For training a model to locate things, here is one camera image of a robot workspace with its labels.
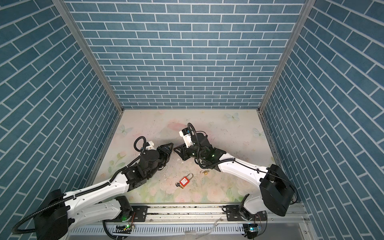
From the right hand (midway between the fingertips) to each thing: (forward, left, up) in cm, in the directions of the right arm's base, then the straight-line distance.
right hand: (173, 147), depth 76 cm
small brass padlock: (-4, -17, -20) cm, 27 cm away
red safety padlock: (-10, -6, -18) cm, 22 cm away
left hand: (+2, -1, 0) cm, 2 cm away
